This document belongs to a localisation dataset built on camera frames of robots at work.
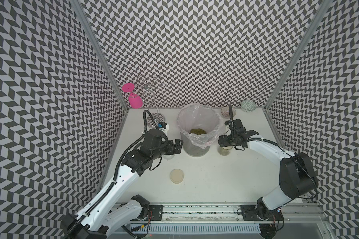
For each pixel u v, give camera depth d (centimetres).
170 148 63
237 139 67
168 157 92
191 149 85
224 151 91
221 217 72
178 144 64
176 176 84
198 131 99
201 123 89
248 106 116
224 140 82
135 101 96
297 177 44
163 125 63
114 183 43
